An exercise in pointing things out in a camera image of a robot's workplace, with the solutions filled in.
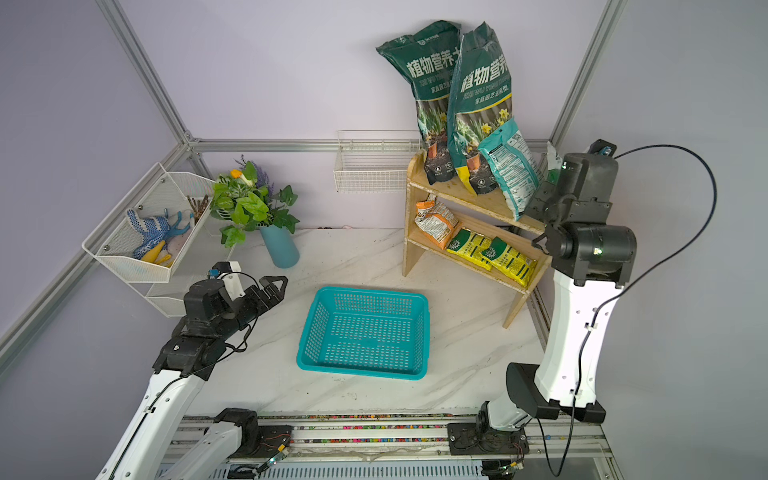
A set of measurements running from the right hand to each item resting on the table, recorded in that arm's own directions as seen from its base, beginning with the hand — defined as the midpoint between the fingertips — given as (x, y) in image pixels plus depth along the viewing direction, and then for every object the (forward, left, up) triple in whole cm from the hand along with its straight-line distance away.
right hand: (551, 202), depth 58 cm
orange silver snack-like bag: (+19, +18, -23) cm, 35 cm away
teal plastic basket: (-3, +40, -49) cm, 63 cm away
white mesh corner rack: (+26, +94, -18) cm, 99 cm away
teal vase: (+25, +71, -37) cm, 84 cm away
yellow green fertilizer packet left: (+13, +9, -26) cm, 30 cm away
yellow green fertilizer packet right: (+5, -1, -25) cm, 26 cm away
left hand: (-3, +61, -22) cm, 65 cm away
